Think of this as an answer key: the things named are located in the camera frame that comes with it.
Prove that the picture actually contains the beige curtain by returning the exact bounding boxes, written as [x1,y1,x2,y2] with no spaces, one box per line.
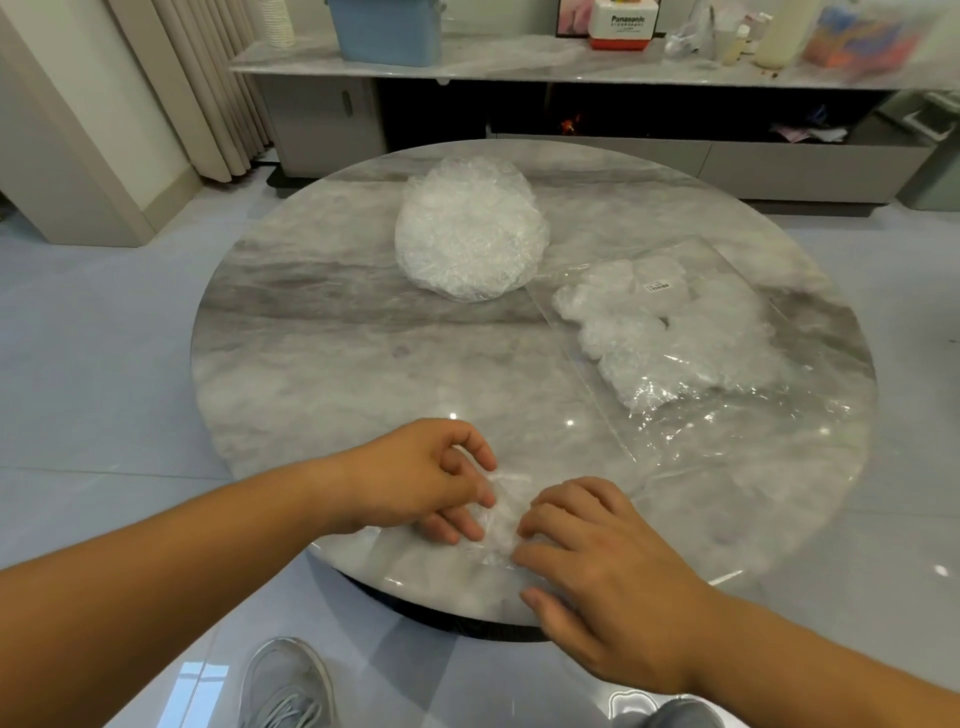
[105,0,275,185]

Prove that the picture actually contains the green storage bin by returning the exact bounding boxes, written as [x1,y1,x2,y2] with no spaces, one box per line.
[897,93,960,212]

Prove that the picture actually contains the long grey low cabinet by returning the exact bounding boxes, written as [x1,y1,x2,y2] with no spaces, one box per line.
[228,30,960,212]

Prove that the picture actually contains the black table base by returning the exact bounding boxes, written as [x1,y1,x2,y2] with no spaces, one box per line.
[322,567,549,642]

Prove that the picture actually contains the pink framed picture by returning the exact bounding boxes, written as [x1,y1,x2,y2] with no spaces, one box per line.
[556,0,594,39]

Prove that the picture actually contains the clear bag of caps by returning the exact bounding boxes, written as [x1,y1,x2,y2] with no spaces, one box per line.
[552,258,789,414]

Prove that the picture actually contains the person's left forearm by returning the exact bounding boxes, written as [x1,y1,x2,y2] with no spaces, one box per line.
[0,457,369,728]

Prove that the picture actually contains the clear plastic cover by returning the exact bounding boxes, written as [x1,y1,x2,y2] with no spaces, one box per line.
[450,465,549,569]

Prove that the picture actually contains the crumpled clear wrapper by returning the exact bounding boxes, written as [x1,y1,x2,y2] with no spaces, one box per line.
[664,7,710,62]

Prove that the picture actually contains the pile of clear plastic caps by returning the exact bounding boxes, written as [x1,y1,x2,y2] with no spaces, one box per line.
[394,157,551,302]

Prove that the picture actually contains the cream paper roll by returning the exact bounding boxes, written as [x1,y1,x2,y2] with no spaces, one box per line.
[750,0,824,72]

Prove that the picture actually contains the red and white box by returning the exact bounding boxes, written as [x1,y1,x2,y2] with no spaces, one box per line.
[589,0,662,53]

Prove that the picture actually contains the person's left hand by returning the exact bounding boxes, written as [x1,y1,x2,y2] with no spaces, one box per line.
[315,418,500,545]

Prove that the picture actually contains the clear container colourful contents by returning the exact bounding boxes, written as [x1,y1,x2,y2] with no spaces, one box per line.
[802,0,939,77]

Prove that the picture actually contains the person's right hand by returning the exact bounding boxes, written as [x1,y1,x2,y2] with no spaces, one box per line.
[510,477,737,695]

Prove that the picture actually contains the clear plastic bag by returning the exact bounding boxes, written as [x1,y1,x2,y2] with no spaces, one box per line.
[528,240,875,482]

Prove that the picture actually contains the grey sneaker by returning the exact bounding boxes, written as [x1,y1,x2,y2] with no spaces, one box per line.
[637,694,729,728]
[237,636,335,728]

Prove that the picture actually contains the blue storage box white lid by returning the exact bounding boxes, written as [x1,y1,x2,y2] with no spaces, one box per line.
[325,0,447,68]

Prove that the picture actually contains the stack of paper cups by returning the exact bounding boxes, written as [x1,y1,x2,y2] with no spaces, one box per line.
[247,0,297,47]

